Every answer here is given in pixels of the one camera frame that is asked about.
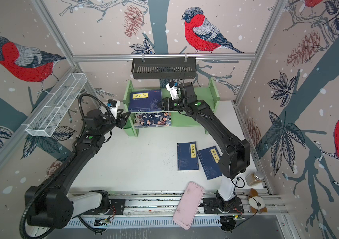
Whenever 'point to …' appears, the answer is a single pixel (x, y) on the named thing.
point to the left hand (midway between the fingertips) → (124, 110)
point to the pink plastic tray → (188, 205)
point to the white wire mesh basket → (44, 121)
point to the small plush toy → (256, 202)
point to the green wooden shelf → (209, 95)
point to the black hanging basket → (147, 68)
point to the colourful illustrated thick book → (152, 119)
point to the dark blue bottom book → (145, 101)
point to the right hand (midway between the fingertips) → (158, 105)
